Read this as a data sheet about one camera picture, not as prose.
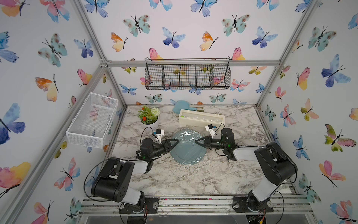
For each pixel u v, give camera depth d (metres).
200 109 1.18
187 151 0.80
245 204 0.73
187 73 0.98
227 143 0.73
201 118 1.04
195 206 0.74
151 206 0.73
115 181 0.44
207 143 0.78
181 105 1.22
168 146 0.76
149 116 0.90
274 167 0.48
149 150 0.70
